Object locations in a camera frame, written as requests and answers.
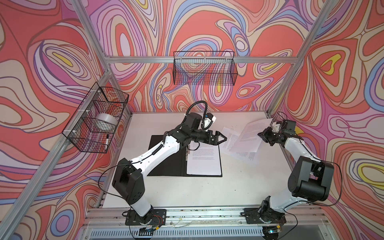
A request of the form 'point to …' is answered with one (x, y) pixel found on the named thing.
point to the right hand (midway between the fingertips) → (258, 135)
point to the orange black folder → (176, 164)
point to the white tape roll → (107, 118)
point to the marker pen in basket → (107, 139)
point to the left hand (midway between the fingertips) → (220, 138)
